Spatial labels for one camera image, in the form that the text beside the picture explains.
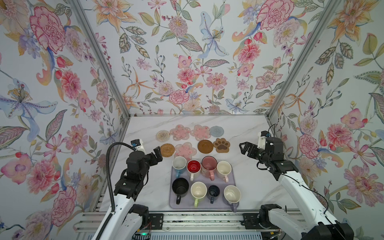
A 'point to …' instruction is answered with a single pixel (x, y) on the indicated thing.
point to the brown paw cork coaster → (221, 145)
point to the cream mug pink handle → (223, 169)
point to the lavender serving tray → (187, 201)
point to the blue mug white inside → (179, 164)
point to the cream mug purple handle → (232, 194)
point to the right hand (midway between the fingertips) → (246, 145)
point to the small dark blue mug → (213, 192)
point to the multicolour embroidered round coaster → (163, 136)
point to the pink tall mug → (208, 165)
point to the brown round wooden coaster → (205, 146)
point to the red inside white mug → (193, 168)
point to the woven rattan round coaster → (167, 150)
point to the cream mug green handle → (198, 190)
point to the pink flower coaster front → (185, 151)
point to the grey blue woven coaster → (216, 131)
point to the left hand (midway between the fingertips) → (155, 149)
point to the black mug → (180, 186)
